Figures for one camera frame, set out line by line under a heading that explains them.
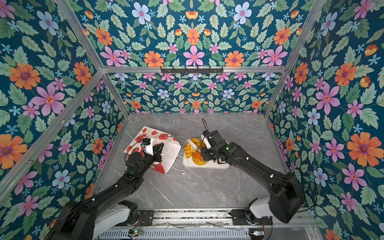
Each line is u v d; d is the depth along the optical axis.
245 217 0.67
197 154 0.89
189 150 0.92
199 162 0.90
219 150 0.60
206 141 0.66
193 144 0.84
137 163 0.63
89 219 0.41
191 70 0.93
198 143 0.91
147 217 0.74
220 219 0.74
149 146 0.70
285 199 0.41
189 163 0.91
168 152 0.75
